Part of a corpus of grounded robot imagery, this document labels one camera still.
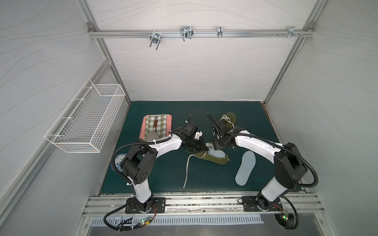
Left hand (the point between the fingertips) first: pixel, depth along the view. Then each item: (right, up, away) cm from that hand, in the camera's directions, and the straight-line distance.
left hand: (210, 150), depth 83 cm
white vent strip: (-18, -31, -13) cm, 38 cm away
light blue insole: (+5, -2, +3) cm, 6 cm away
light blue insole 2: (+24, -9, +5) cm, 26 cm away
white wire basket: (-61, +15, -15) cm, 65 cm away
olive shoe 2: (+16, +18, +18) cm, 30 cm away
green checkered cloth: (-33, +12, +21) cm, 41 cm away
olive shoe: (-3, -3, +2) cm, 5 cm away
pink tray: (-28, +14, +22) cm, 38 cm away
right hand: (+6, +3, +6) cm, 9 cm away
